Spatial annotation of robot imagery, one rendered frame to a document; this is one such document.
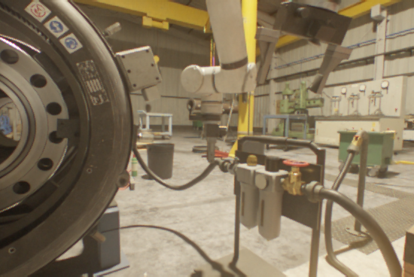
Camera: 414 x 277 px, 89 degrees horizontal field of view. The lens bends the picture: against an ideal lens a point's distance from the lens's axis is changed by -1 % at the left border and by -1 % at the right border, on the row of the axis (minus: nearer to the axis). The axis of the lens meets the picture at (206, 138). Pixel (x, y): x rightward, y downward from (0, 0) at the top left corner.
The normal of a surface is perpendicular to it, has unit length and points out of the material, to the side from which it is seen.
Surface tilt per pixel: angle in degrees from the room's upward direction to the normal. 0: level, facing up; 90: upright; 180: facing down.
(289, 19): 113
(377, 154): 90
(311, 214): 90
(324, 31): 135
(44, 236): 90
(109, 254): 90
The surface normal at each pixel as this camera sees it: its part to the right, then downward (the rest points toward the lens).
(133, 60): 0.55, 0.07
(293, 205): -0.83, 0.02
